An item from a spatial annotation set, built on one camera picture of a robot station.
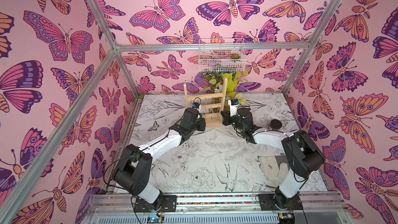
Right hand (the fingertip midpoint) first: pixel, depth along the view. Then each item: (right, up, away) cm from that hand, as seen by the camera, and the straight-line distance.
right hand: (222, 110), depth 91 cm
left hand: (-10, -5, -3) cm, 12 cm away
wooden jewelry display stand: (-6, +3, -1) cm, 7 cm away
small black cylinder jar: (+34, -9, +6) cm, 36 cm away
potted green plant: (-5, +16, +1) cm, 17 cm away
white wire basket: (+1, +34, +15) cm, 37 cm away
